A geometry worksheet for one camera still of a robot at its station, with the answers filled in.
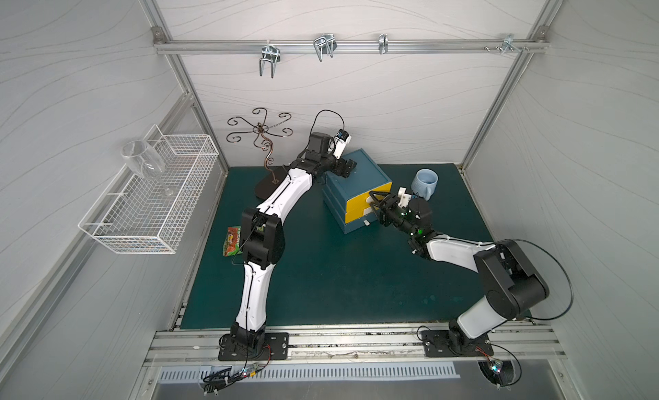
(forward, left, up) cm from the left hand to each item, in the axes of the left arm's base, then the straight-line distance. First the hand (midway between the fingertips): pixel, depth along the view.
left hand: (349, 157), depth 92 cm
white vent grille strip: (-63, +43, -24) cm, 80 cm away
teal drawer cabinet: (-18, 0, -1) cm, 18 cm away
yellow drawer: (-16, -6, -5) cm, 18 cm away
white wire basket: (-31, +53, +8) cm, 62 cm away
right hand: (-15, -7, -3) cm, 17 cm away
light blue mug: (+4, -33, -17) cm, 37 cm away
